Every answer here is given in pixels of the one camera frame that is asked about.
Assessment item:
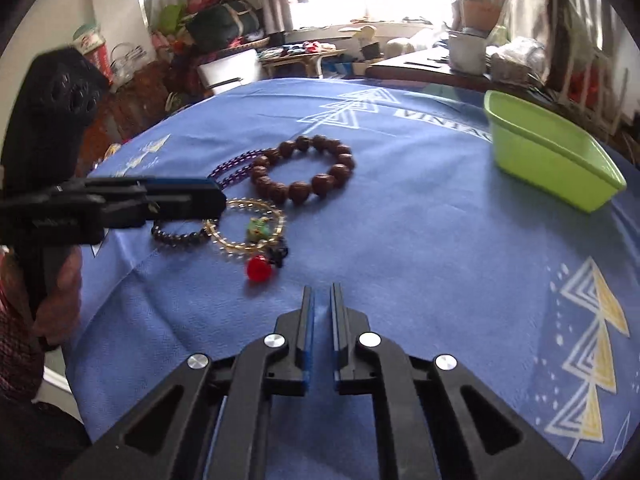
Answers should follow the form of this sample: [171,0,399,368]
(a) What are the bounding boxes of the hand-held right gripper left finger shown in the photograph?
[62,285,317,480]

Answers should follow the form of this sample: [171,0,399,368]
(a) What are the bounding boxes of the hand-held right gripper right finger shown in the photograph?
[329,282,586,480]

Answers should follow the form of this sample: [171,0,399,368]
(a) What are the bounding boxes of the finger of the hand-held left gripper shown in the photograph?
[85,176,223,192]
[100,187,227,233]

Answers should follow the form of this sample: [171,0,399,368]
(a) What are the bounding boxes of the dark bead bracelet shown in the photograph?
[151,219,213,248]

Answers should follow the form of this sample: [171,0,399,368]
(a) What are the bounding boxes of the purple bead bracelet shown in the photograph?
[207,147,281,192]

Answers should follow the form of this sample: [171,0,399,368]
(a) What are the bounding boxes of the yellow crystal bracelet green charm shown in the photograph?
[202,197,288,261]

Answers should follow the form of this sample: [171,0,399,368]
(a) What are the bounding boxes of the red bead charm black cord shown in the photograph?
[246,245,291,286]

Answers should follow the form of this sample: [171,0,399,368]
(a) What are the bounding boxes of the brown wooden bead bracelet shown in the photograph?
[249,134,357,207]

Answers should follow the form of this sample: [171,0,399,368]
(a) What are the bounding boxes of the green plastic basin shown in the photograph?
[483,90,627,213]

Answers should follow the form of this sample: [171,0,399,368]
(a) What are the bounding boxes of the person's left hand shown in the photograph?
[31,247,85,348]

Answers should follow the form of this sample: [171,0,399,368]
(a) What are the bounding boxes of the carved wooden cabinet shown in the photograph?
[75,60,211,171]

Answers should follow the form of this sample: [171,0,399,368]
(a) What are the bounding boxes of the printed red white packet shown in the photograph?
[72,22,113,83]

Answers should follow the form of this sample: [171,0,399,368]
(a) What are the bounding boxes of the white printed bag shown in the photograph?
[110,42,151,78]

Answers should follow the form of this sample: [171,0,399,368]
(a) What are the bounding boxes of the blue printed tablecloth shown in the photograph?
[65,77,640,480]

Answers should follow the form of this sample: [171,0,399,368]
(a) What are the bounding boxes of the white chair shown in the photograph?
[197,50,263,96]

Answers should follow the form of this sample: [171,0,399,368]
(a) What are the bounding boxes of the green bag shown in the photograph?
[157,4,188,36]

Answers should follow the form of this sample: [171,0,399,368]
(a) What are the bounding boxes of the dark duffel bag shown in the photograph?
[185,2,261,53]

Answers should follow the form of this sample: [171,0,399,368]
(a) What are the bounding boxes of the small wooden table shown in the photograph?
[260,42,346,78]

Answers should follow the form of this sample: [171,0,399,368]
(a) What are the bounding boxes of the wooden desk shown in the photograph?
[365,47,640,111]

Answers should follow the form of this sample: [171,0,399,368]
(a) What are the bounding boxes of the white fabric-covered seat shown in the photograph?
[382,27,451,58]

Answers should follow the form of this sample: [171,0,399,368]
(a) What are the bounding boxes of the white enamel mug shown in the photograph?
[447,30,488,73]

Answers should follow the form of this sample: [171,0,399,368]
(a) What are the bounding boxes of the plastic-wrapped box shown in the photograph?
[487,37,546,83]

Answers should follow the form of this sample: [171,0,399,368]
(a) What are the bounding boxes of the red packets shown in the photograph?
[570,72,608,111]

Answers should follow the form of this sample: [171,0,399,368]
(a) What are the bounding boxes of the cardboard box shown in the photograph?
[460,0,501,31]

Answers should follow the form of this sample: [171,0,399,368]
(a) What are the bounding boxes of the black monitor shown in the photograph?
[545,0,573,88]

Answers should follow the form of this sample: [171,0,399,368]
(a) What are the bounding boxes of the white wire rack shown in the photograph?
[565,45,631,133]

